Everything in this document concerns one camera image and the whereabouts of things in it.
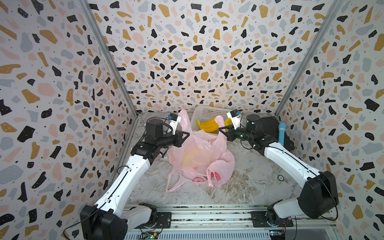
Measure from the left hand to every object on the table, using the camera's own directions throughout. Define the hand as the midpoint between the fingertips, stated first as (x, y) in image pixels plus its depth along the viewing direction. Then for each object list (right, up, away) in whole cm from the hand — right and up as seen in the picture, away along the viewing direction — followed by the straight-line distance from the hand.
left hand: (189, 133), depth 72 cm
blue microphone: (+60, +4, +29) cm, 67 cm away
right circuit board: (+42, -49, -1) cm, 64 cm away
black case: (+53, 0, +27) cm, 59 cm away
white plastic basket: (+6, +14, +44) cm, 47 cm away
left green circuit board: (-18, -48, -2) cm, 52 cm away
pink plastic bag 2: (+13, -19, +10) cm, 25 cm away
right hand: (+16, +2, +6) cm, 17 cm away
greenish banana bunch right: (+19, +6, +1) cm, 20 cm away
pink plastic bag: (+5, -4, +3) cm, 7 cm away
